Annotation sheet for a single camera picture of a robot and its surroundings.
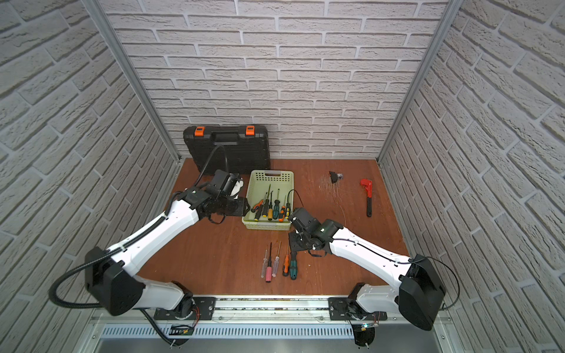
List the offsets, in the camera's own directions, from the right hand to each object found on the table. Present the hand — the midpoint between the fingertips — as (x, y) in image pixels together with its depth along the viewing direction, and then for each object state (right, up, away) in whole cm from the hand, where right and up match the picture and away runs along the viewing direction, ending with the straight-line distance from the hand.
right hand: (296, 242), depth 80 cm
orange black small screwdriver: (-4, -9, +2) cm, 10 cm away
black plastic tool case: (-24, +37, +15) cm, 46 cm away
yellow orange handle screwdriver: (-12, +10, +18) cm, 23 cm away
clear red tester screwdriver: (-8, -9, +3) cm, 12 cm away
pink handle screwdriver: (-10, -11, +1) cm, 15 cm away
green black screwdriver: (-9, +10, +17) cm, 22 cm away
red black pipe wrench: (+37, +20, +27) cm, 50 cm away
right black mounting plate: (+16, -16, -14) cm, 27 cm away
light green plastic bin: (-17, +21, +25) cm, 37 cm away
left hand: (-17, +14, 0) cm, 22 cm away
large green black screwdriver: (-1, -10, +1) cm, 10 cm away
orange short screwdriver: (-3, +10, +17) cm, 20 cm away
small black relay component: (+21, +25, +30) cm, 44 cm away
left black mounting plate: (-33, -22, -6) cm, 40 cm away
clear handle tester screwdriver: (-12, -10, +3) cm, 16 cm away
